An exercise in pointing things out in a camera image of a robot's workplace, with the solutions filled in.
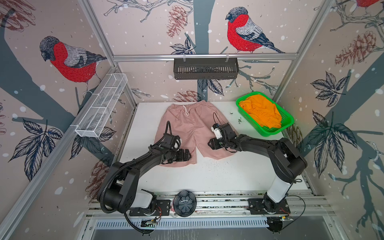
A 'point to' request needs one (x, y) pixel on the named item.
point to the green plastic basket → (287, 120)
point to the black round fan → (184, 203)
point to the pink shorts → (192, 122)
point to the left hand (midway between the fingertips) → (185, 156)
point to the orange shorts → (263, 110)
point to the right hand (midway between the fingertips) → (211, 143)
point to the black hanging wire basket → (206, 68)
